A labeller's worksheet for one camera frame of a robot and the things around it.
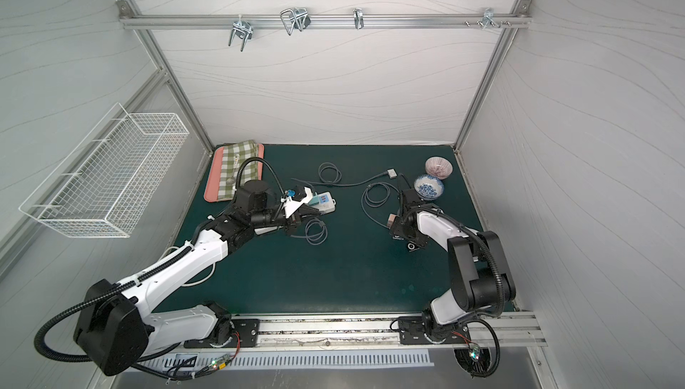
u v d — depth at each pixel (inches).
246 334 28.9
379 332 29.5
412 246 35.4
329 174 42.7
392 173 43.7
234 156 45.3
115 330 15.4
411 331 28.9
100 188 26.5
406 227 26.8
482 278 17.5
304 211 26.6
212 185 41.7
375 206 39.9
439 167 43.8
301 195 24.7
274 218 25.9
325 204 38.4
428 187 41.1
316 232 36.1
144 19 30.6
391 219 37.4
